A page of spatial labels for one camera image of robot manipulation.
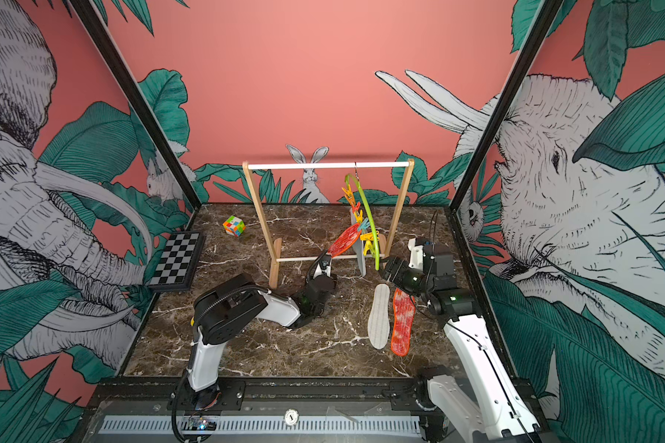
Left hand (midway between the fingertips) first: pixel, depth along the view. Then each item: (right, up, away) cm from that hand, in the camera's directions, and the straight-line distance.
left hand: (330, 261), depth 94 cm
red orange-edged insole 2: (+6, +9, -11) cm, 15 cm away
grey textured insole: (+16, -21, -6) cm, 27 cm away
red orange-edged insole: (+25, -16, -4) cm, 30 cm away
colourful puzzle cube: (-39, +12, +13) cm, 43 cm away
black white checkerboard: (-55, 0, +4) cm, 55 cm away
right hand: (+15, +2, -20) cm, 25 cm away
